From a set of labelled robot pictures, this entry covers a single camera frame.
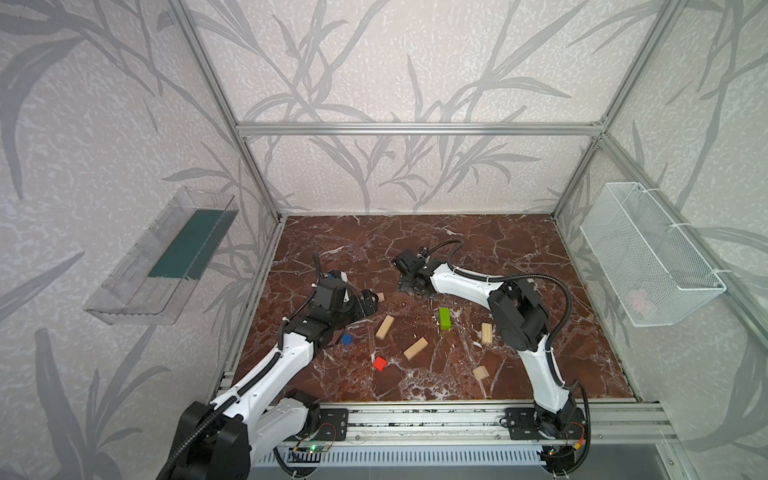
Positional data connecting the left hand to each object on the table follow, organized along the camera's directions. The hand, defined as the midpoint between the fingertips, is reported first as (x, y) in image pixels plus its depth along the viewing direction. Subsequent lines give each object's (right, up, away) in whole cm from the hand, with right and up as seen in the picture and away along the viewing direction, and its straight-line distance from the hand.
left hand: (372, 294), depth 84 cm
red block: (+2, -20, 0) cm, 20 cm away
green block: (+22, -9, +7) cm, 25 cm away
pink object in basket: (+69, 0, -9) cm, 69 cm away
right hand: (+12, +3, +16) cm, 20 cm away
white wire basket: (+62, +8, -22) cm, 67 cm away
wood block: (+2, -3, +13) cm, 13 cm away
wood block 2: (+3, -11, +7) cm, 14 cm away
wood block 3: (+12, -16, +2) cm, 21 cm away
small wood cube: (+30, -21, -3) cm, 37 cm away
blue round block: (-5, -10, -10) cm, 15 cm away
